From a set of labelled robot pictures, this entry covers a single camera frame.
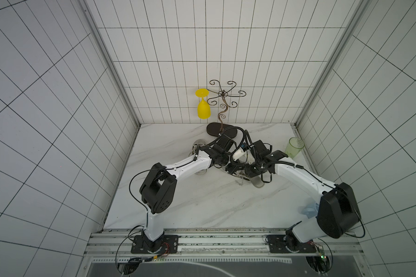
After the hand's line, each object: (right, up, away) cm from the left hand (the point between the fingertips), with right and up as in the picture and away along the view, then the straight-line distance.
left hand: (239, 170), depth 83 cm
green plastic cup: (+32, +11, +9) cm, 35 cm away
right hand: (+5, +1, +5) cm, 7 cm away
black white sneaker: (+8, -5, -2) cm, 10 cm away
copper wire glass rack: (-6, +37, +7) cm, 38 cm away
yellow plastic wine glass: (-18, +33, +14) cm, 40 cm away
